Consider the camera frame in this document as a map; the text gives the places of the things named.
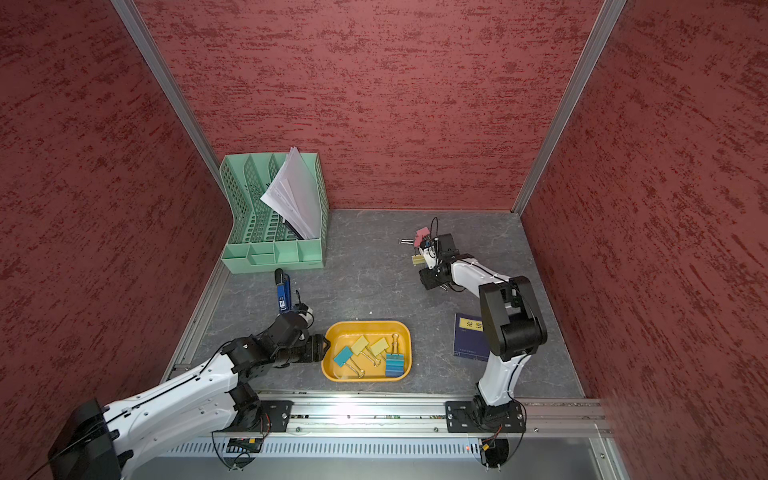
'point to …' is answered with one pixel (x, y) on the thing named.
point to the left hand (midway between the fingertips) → (318, 351)
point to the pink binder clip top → (420, 234)
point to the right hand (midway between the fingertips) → (432, 278)
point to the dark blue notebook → (470, 340)
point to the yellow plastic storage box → (347, 332)
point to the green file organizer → (262, 240)
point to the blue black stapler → (284, 293)
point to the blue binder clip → (394, 360)
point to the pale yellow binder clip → (380, 348)
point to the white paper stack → (295, 193)
